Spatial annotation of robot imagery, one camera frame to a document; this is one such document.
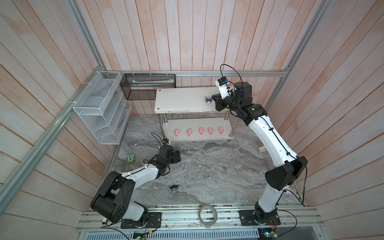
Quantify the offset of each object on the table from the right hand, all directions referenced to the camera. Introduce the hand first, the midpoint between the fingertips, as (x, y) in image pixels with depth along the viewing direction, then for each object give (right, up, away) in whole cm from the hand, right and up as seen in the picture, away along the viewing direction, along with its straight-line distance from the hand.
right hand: (212, 95), depth 76 cm
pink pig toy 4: (+3, -19, +25) cm, 31 cm away
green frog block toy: (-49, -37, +18) cm, 64 cm away
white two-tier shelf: (-11, -5, +47) cm, 48 cm away
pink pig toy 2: (-11, -19, +24) cm, 33 cm away
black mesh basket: (-44, +13, +30) cm, 55 cm away
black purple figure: (-20, -50, +4) cm, 54 cm away
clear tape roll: (-4, -64, -5) cm, 64 cm away
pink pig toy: (-20, -19, +23) cm, 36 cm away
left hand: (-21, -34, +16) cm, 43 cm away
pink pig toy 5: (+10, -18, +25) cm, 33 cm away
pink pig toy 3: (-4, -18, +25) cm, 31 cm away
